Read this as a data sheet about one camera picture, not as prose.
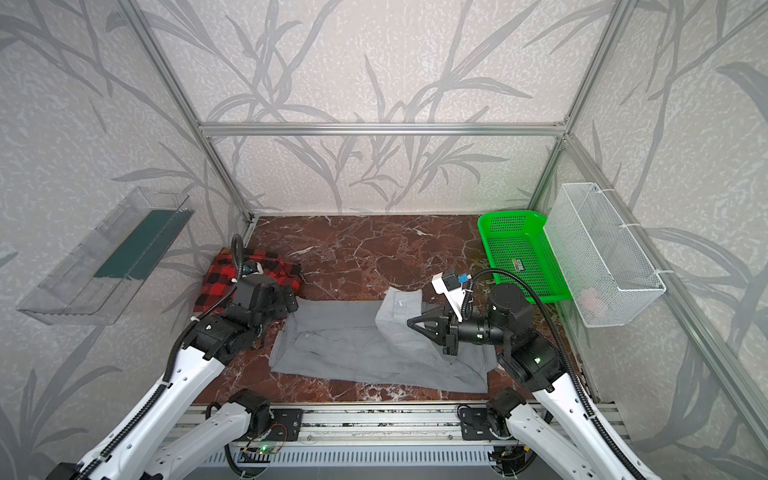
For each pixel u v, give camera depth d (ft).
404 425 2.47
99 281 2.08
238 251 3.47
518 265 3.45
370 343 2.83
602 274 2.06
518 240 3.67
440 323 1.78
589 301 2.38
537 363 1.52
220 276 3.06
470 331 1.74
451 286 1.72
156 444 1.39
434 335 1.83
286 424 2.38
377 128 3.16
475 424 2.39
